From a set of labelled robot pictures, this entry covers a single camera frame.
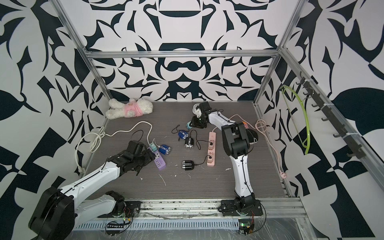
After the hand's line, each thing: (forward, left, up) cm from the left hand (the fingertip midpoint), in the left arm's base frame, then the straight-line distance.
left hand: (151, 155), depth 87 cm
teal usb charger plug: (+4, -1, +3) cm, 5 cm away
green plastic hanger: (-5, -74, +26) cm, 78 cm away
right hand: (+24, -25, -1) cm, 34 cm away
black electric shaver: (+8, -22, -2) cm, 24 cm away
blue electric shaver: (+15, -18, -2) cm, 24 cm away
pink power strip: (+3, -35, -2) cm, 36 cm away
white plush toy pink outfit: (+33, +16, +4) cm, 37 cm away
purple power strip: (-2, -4, -2) cm, 5 cm away
